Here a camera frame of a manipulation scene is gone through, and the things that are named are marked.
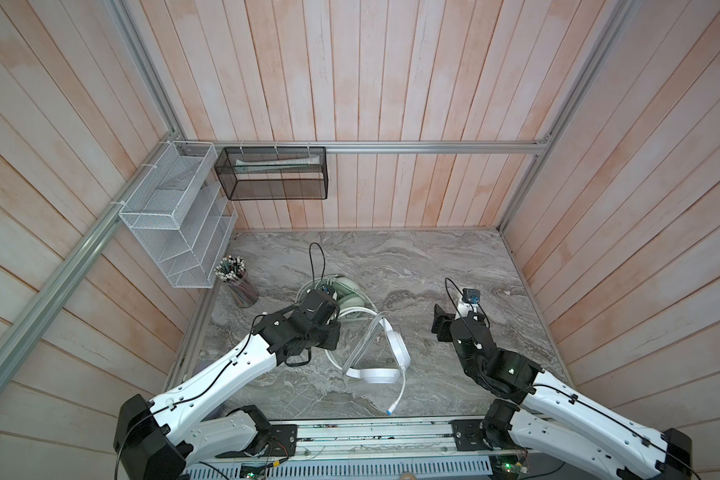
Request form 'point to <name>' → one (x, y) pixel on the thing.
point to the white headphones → (375, 375)
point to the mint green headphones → (348, 293)
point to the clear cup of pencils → (232, 270)
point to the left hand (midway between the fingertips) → (333, 337)
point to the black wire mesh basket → (273, 173)
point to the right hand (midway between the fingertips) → (449, 307)
